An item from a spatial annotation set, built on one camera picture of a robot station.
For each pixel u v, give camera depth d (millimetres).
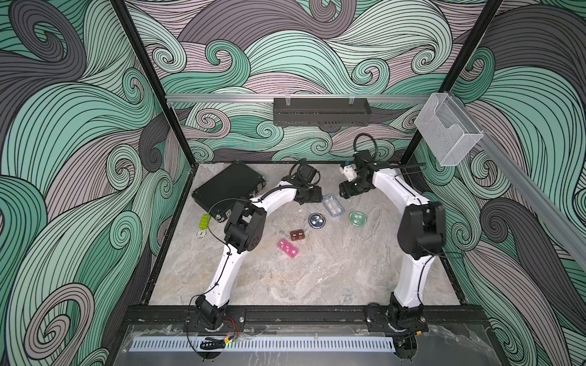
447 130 783
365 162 755
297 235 923
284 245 898
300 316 748
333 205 1018
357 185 815
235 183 1049
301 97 928
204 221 971
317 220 974
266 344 697
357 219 976
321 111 956
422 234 520
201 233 946
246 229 583
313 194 895
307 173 809
